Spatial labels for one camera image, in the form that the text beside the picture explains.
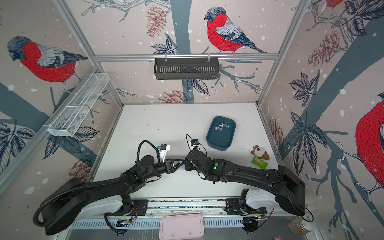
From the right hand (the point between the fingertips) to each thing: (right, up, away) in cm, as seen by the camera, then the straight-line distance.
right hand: (182, 160), depth 78 cm
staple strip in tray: (+22, +15, +27) cm, 38 cm away
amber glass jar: (+51, -23, -16) cm, 58 cm away
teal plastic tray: (+25, +12, +25) cm, 37 cm away
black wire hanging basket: (-5, +59, +29) cm, 66 cm away
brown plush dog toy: (+47, +1, +13) cm, 49 cm away
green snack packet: (+46, -4, +10) cm, 47 cm away
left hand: (0, 0, -4) cm, 4 cm away
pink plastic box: (+1, -28, -10) cm, 29 cm away
